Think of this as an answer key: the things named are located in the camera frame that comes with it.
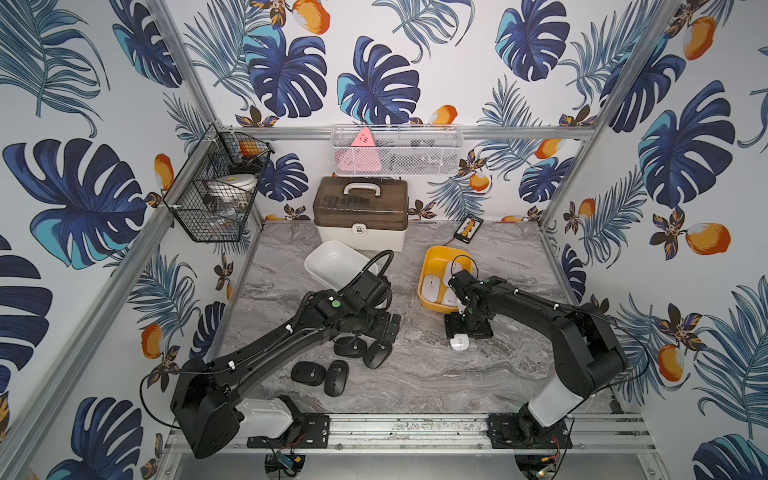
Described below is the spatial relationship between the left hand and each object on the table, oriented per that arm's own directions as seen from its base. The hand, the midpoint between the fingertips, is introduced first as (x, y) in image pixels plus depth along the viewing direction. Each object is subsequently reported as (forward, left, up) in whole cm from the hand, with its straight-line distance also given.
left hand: (385, 321), depth 76 cm
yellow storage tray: (+32, -16, -16) cm, 39 cm away
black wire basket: (+33, +56, +8) cm, 66 cm away
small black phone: (+49, -29, -14) cm, 59 cm away
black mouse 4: (-10, +13, -15) cm, 22 cm away
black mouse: (-1, +10, -15) cm, 18 cm away
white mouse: (+2, -22, -14) cm, 26 cm away
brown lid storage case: (+35, +8, +4) cm, 37 cm away
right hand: (+4, -22, -14) cm, 27 cm away
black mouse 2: (-3, +2, -15) cm, 15 cm away
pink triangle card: (+44, +10, +19) cm, 49 cm away
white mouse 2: (+20, -14, -14) cm, 28 cm away
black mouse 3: (-10, +20, -14) cm, 27 cm away
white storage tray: (+29, +21, -16) cm, 39 cm away
